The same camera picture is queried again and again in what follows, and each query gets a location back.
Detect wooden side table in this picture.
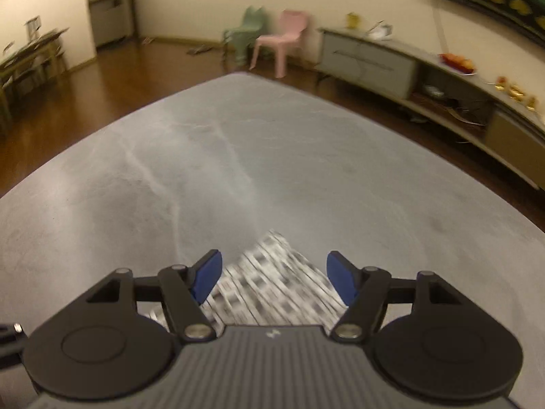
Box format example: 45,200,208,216
0,28,69,136

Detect long grey tv cabinet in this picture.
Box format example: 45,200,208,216
317,27,545,191

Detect red fruit plate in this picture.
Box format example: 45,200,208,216
438,53,476,76

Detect white charger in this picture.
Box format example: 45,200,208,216
366,21,393,42

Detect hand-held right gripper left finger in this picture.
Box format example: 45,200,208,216
84,250,223,344

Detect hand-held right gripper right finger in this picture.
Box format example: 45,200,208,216
326,251,469,344

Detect green plastic chair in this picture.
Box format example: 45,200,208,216
222,5,268,67

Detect black white patterned shirt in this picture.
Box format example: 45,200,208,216
142,229,346,338

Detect grey door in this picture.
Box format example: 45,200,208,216
85,0,135,48

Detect pink plastic chair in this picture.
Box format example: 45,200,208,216
249,10,309,78

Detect tangled cables in cabinet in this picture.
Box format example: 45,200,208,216
426,94,490,128

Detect thin wall cable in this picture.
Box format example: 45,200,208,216
433,3,449,56

